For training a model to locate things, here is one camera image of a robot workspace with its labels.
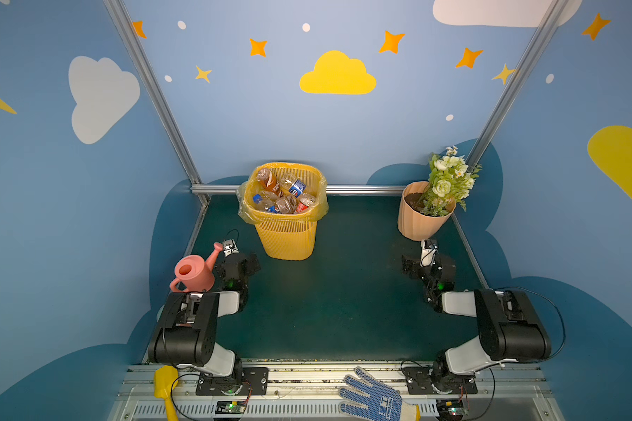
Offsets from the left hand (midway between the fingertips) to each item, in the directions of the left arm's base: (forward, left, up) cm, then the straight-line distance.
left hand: (242, 255), depth 94 cm
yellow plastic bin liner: (+23, -23, +20) cm, 38 cm away
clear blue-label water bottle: (+19, -19, +17) cm, 32 cm away
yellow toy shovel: (-39, +15, -5) cm, 42 cm away
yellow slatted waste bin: (+6, -16, +2) cm, 17 cm away
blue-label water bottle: (+11, -10, +15) cm, 21 cm away
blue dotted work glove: (-43, -46, -6) cm, 63 cm away
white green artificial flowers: (+18, -73, +21) cm, 78 cm away
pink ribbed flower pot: (+12, -64, +5) cm, 65 cm away
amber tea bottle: (+17, -10, +21) cm, 29 cm away
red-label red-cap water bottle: (+8, -23, +20) cm, 32 cm away
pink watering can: (-10, +12, +5) cm, 16 cm away
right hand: (+2, -65, 0) cm, 65 cm away
